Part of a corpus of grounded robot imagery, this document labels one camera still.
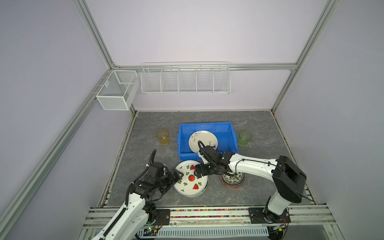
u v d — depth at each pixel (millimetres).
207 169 747
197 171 753
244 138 1017
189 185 828
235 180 784
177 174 746
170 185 719
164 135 1076
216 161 652
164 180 705
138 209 525
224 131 1070
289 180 449
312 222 736
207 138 1021
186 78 979
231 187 770
